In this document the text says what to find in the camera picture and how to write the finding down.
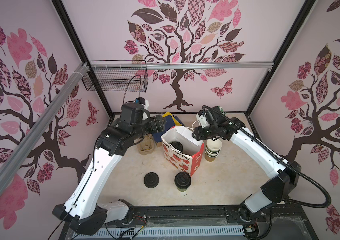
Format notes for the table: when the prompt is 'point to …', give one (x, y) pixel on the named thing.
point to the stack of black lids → (151, 180)
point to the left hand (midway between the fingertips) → (159, 124)
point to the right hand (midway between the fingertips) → (196, 132)
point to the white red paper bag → (188, 159)
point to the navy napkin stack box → (171, 121)
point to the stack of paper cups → (212, 149)
